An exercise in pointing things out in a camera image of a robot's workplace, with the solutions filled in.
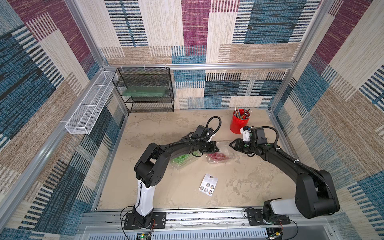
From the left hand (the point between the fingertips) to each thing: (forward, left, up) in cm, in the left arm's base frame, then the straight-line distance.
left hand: (220, 150), depth 90 cm
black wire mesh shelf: (+45, +47, +22) cm, 68 cm away
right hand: (+1, -8, +2) cm, 8 cm away
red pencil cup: (+20, -14, 0) cm, 25 cm away
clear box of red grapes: (0, -3, -6) cm, 7 cm away
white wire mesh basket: (+17, +82, +10) cm, 85 cm away
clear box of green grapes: (-3, +25, -6) cm, 25 cm away
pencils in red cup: (+20, -18, +8) cm, 28 cm away
